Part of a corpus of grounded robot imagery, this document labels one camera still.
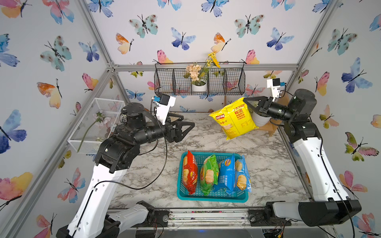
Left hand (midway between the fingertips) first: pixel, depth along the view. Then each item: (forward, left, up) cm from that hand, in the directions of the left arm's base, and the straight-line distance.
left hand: (187, 121), depth 52 cm
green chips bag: (-8, -9, -30) cm, 32 cm away
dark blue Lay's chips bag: (-9, -17, -28) cm, 34 cm away
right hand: (+10, -23, 0) cm, 25 cm away
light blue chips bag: (-11, -24, -31) cm, 40 cm away
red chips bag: (-7, 0, -29) cm, 30 cm away
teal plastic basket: (-12, -14, -48) cm, 51 cm away
